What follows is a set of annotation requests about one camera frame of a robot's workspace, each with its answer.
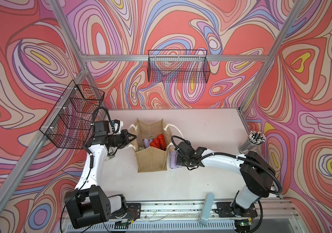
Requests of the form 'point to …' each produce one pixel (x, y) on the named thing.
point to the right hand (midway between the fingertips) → (181, 165)
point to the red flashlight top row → (162, 141)
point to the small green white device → (109, 157)
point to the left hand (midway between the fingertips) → (137, 137)
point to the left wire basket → (71, 121)
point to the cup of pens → (255, 139)
